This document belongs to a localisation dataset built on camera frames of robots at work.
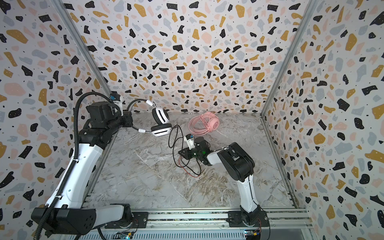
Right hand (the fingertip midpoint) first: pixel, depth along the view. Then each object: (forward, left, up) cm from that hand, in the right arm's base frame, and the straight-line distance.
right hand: (177, 149), depth 93 cm
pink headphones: (+26, -15, -6) cm, 31 cm away
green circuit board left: (-43, +20, -5) cm, 48 cm away
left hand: (+3, +19, +32) cm, 37 cm away
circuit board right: (-42, -40, -7) cm, 59 cm away
